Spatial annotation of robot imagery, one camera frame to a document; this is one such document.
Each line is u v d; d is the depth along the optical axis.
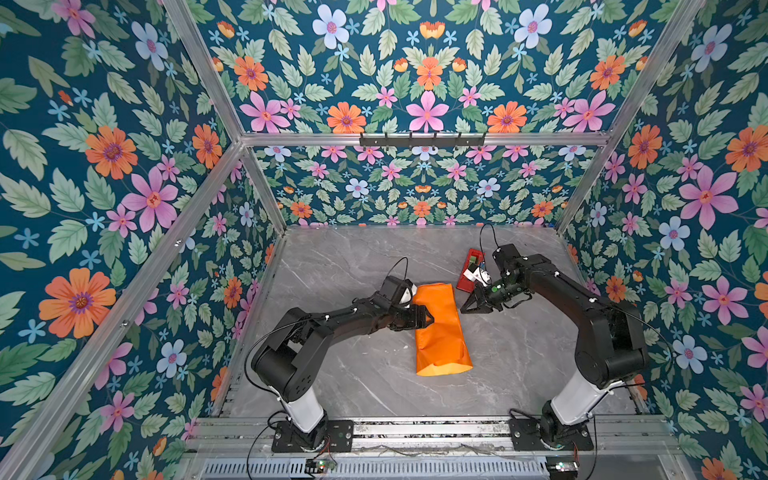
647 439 0.74
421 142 0.94
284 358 0.47
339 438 0.73
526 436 0.73
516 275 0.67
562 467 0.70
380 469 0.77
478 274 0.83
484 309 0.77
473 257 1.02
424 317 0.82
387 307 0.72
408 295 0.77
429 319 0.86
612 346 0.47
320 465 0.70
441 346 0.80
